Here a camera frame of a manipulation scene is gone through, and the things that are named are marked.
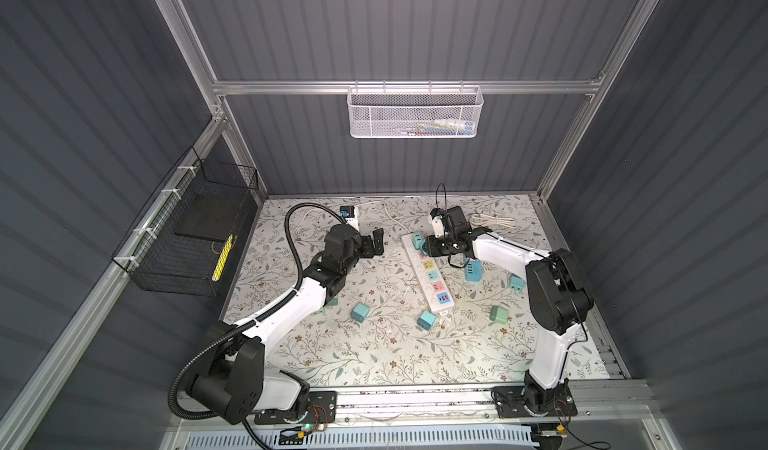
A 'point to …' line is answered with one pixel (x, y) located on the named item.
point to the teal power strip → (474, 271)
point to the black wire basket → (184, 241)
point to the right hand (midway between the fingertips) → (429, 247)
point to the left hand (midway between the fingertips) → (368, 230)
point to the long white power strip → (437, 296)
